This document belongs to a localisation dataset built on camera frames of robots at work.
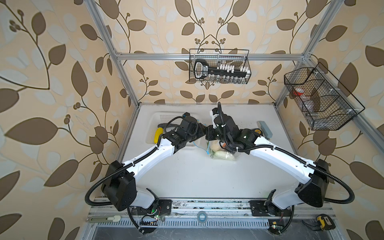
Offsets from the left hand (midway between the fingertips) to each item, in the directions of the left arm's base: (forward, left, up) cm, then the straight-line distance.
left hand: (208, 128), depth 79 cm
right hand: (-4, +2, +3) cm, 5 cm away
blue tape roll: (-37, +2, -22) cm, 44 cm away
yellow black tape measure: (+13, -36, -20) cm, 43 cm away
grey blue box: (+12, -40, -18) cm, 46 cm away
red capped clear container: (+18, -50, +11) cm, 54 cm away
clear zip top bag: (-7, -18, -18) cm, 27 cm away
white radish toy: (-7, -10, -17) cm, 21 cm away
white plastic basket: (+17, +37, -15) cm, 43 cm away
